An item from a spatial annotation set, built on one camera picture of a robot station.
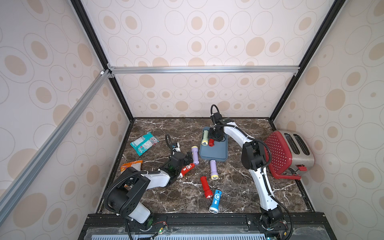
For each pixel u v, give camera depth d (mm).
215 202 775
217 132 918
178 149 810
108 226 750
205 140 1025
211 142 1025
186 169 893
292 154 779
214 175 869
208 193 815
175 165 695
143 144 1020
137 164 921
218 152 974
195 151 970
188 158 833
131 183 500
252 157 636
